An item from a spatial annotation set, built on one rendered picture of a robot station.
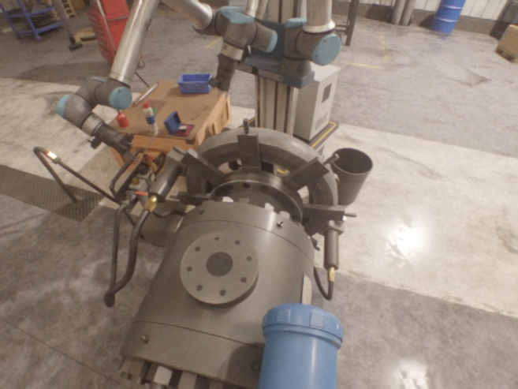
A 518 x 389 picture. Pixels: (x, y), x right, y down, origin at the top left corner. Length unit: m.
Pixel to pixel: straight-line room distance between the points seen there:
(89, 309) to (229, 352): 1.36
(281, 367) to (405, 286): 1.47
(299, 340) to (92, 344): 1.46
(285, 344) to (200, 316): 0.25
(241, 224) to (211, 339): 0.34
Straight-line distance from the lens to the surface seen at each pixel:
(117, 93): 1.12
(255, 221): 0.80
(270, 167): 1.10
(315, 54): 1.31
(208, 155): 1.09
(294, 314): 0.52
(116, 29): 4.76
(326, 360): 0.53
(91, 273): 2.02
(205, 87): 2.53
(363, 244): 1.93
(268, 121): 2.10
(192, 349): 0.67
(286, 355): 0.52
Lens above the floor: 1.53
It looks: 48 degrees down
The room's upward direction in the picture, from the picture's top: straight up
